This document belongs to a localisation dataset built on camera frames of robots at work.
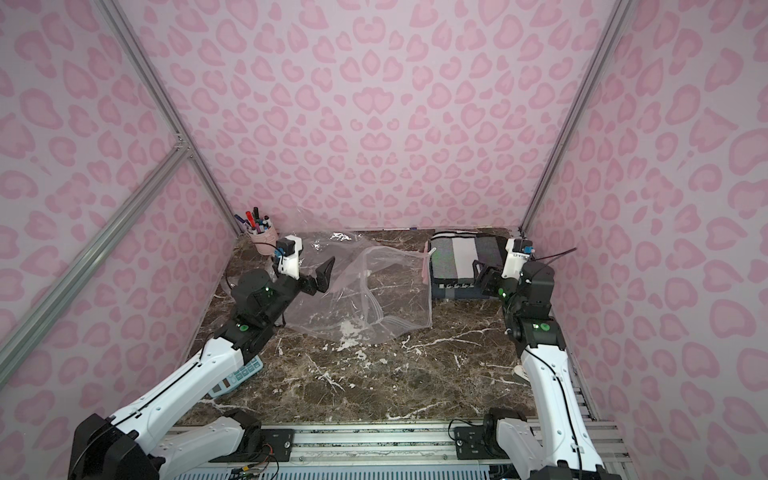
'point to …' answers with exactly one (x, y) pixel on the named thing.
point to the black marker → (256, 214)
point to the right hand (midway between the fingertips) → (483, 262)
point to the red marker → (251, 219)
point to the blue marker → (240, 218)
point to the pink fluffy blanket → (425, 270)
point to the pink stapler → (519, 370)
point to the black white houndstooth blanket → (459, 233)
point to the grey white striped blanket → (454, 257)
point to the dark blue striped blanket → (457, 288)
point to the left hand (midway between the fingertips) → (317, 251)
